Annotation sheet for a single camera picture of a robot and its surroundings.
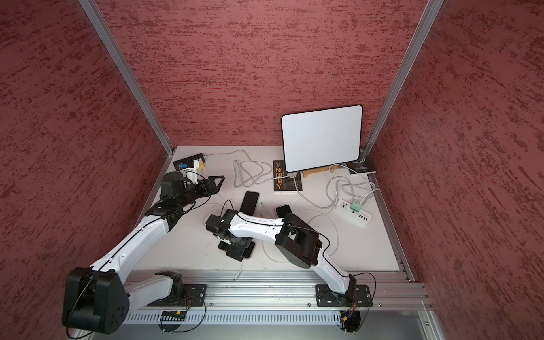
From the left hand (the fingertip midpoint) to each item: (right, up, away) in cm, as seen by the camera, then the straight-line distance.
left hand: (216, 182), depth 82 cm
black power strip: (-6, +8, -11) cm, 15 cm away
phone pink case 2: (+27, -14, +15) cm, 34 cm away
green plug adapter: (+60, -11, +10) cm, 61 cm away
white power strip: (+63, -17, +10) cm, 65 cm away
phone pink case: (+14, -25, -5) cm, 29 cm away
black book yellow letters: (+29, -3, +21) cm, 36 cm away
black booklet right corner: (+71, +7, +31) cm, 78 cm away
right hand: (+12, -28, +2) cm, 30 cm away
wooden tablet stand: (+39, +4, +23) cm, 46 cm away
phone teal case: (+11, -11, +16) cm, 22 cm away
